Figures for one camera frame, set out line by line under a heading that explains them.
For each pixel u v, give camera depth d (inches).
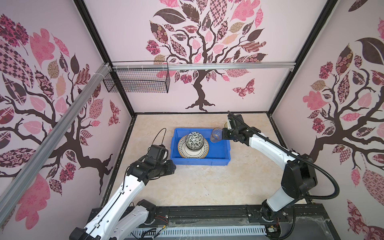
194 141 36.5
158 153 22.8
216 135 37.3
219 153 38.8
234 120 27.0
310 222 28.5
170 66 36.3
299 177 17.7
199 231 27.5
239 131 25.9
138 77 37.3
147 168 20.6
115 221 15.7
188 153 36.3
